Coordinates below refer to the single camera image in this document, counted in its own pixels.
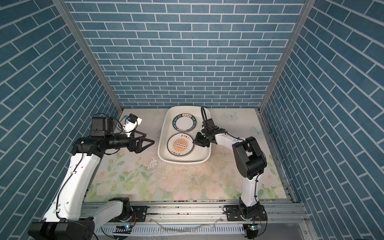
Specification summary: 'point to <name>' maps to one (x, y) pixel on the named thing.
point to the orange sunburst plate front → (180, 144)
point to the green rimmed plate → (184, 122)
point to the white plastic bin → (199, 154)
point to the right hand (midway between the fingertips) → (192, 140)
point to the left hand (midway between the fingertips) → (148, 138)
